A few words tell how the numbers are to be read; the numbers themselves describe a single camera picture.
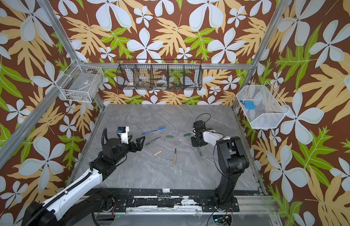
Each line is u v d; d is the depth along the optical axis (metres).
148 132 1.05
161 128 1.07
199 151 0.93
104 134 0.62
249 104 0.86
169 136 1.02
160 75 0.97
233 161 0.50
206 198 0.77
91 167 0.55
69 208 0.46
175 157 0.91
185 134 1.04
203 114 0.83
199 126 0.80
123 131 0.68
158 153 0.93
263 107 0.83
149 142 0.98
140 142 0.73
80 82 0.87
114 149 0.60
